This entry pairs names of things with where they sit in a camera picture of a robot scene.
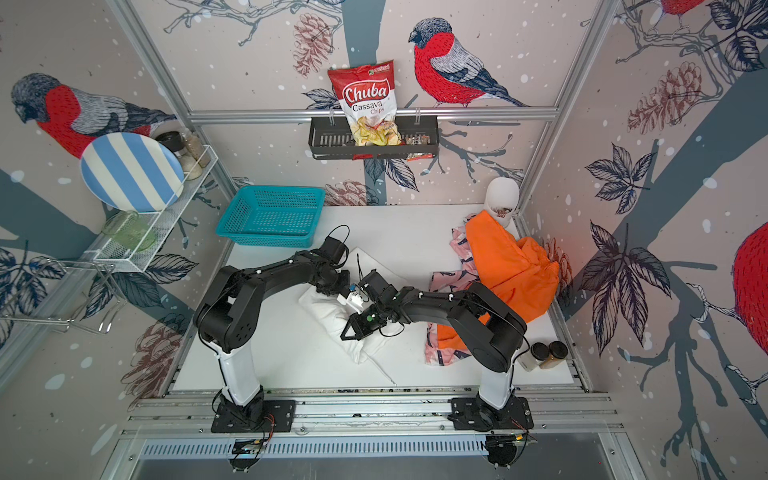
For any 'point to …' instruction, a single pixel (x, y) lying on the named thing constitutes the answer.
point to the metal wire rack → (107, 271)
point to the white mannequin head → (502, 199)
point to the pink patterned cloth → (444, 281)
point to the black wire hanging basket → (333, 137)
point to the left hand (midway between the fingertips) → (351, 282)
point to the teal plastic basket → (274, 216)
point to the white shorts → (333, 316)
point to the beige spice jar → (195, 158)
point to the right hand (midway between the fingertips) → (344, 336)
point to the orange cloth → (514, 268)
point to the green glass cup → (130, 230)
